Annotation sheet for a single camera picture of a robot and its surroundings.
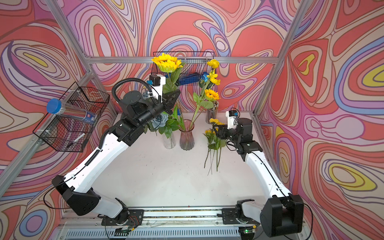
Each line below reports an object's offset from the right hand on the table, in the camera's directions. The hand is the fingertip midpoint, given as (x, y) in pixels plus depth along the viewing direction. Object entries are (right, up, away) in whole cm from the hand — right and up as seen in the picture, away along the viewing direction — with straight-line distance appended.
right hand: (217, 129), depth 80 cm
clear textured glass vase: (-28, -9, +16) cm, 34 cm away
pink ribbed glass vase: (-17, -8, +14) cm, 23 cm away
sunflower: (-2, -5, +20) cm, 21 cm away
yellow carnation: (+2, +5, +19) cm, 20 cm away
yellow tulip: (+2, -11, +18) cm, 21 cm away
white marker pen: (-71, -5, -7) cm, 72 cm away
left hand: (-18, +16, -22) cm, 32 cm away
